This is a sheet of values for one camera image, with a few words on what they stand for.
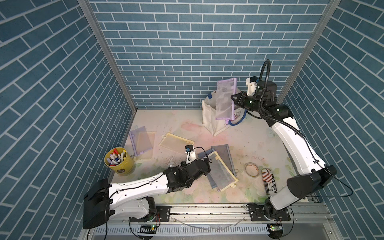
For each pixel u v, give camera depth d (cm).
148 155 95
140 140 102
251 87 64
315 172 42
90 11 72
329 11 72
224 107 74
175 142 102
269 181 82
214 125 100
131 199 44
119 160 80
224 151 97
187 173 56
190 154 66
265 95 53
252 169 89
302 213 75
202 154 95
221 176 83
